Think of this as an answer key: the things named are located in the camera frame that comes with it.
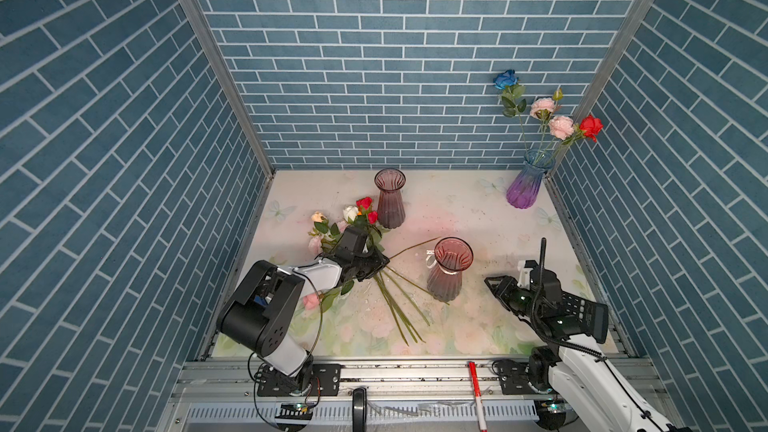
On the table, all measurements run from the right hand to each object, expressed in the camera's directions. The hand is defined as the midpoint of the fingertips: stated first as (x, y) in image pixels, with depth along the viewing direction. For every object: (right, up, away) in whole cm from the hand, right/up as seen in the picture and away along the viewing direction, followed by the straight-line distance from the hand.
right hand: (485, 278), depth 84 cm
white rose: (-41, +18, +14) cm, 47 cm away
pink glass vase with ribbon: (-10, +7, -4) cm, 13 cm away
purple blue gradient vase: (+19, +26, +21) cm, 39 cm away
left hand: (-27, +3, +7) cm, 29 cm away
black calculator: (+30, -10, -2) cm, 31 cm away
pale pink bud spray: (-49, +11, +11) cm, 52 cm away
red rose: (+33, +44, +4) cm, 56 cm away
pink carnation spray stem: (+23, +44, +6) cm, 50 cm away
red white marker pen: (-6, -23, -12) cm, 27 cm away
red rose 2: (-37, +21, +18) cm, 46 cm away
